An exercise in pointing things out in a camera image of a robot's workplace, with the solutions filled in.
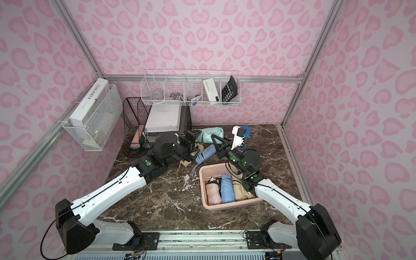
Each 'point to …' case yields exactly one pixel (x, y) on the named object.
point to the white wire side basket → (98, 127)
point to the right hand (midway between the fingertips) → (211, 137)
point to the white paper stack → (163, 117)
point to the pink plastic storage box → (214, 170)
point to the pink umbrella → (213, 192)
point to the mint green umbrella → (205, 136)
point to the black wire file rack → (142, 121)
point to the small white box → (211, 89)
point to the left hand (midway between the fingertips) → (203, 136)
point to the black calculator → (229, 91)
